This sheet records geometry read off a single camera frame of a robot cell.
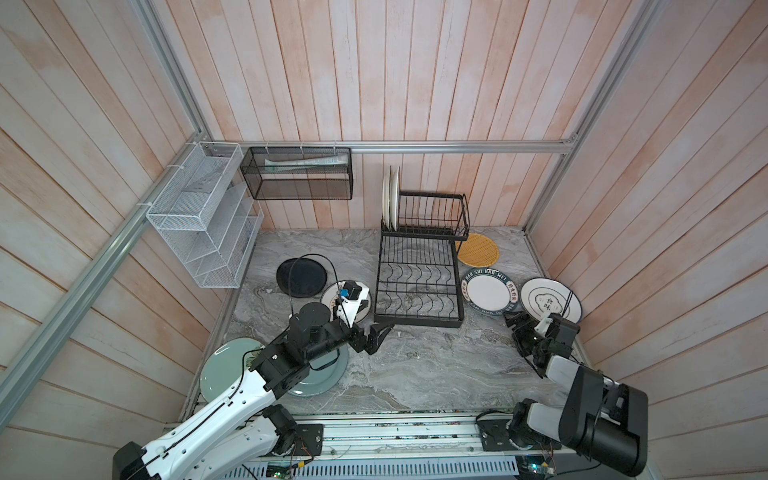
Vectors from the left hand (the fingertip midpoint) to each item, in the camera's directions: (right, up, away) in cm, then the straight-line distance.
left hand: (379, 320), depth 68 cm
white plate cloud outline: (+57, +1, +32) cm, 65 cm away
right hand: (+41, -5, +23) cm, 47 cm away
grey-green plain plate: (-11, -9, -9) cm, 17 cm away
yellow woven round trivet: (+39, +17, +45) cm, 62 cm away
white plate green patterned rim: (+39, +3, +34) cm, 51 cm away
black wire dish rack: (+14, +7, +35) cm, 38 cm away
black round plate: (-26, +8, +38) cm, 47 cm away
